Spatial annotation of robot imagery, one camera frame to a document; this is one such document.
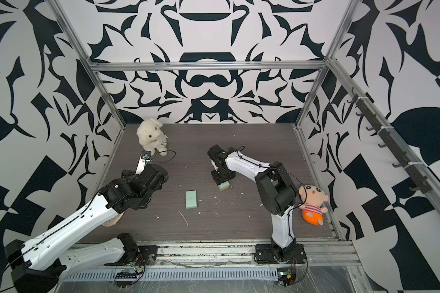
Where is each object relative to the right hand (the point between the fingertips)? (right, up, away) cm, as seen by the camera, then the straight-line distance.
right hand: (220, 177), depth 93 cm
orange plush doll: (+40, -7, -13) cm, 43 cm away
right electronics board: (+25, -34, -22) cm, 48 cm away
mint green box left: (-14, -10, -6) cm, 18 cm away
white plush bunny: (-34, +20, -1) cm, 40 cm away
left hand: (-30, +6, -20) cm, 37 cm away
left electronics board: (-37, -36, -21) cm, 56 cm away
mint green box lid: (+2, -3, -6) cm, 7 cm away
